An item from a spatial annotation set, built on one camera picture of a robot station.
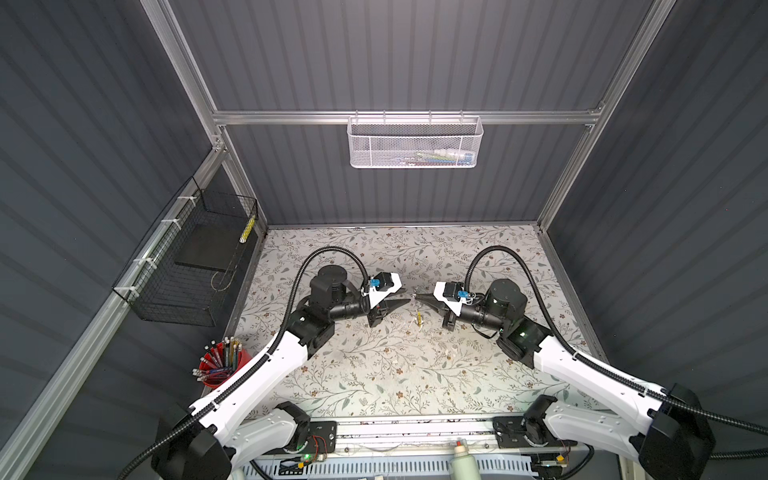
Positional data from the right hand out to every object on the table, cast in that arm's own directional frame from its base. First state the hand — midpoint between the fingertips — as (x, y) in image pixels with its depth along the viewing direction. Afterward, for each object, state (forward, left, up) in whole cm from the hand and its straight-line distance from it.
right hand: (422, 297), depth 69 cm
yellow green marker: (+18, +47, +2) cm, 51 cm away
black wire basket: (+7, +57, +3) cm, 58 cm away
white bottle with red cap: (-31, -8, -19) cm, 37 cm away
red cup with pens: (-10, +51, -13) cm, 53 cm away
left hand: (+1, +4, +1) cm, 4 cm away
